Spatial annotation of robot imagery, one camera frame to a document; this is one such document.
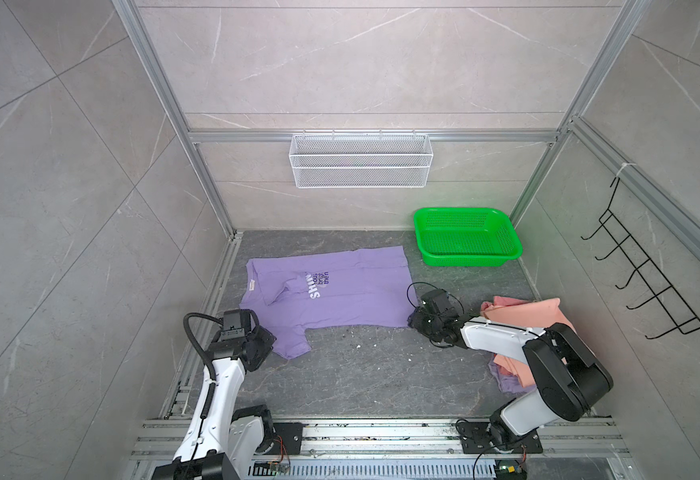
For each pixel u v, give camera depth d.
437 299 0.73
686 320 0.58
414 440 0.75
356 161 1.00
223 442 0.42
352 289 1.04
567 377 0.45
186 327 0.61
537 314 0.86
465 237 1.18
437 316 0.72
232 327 0.63
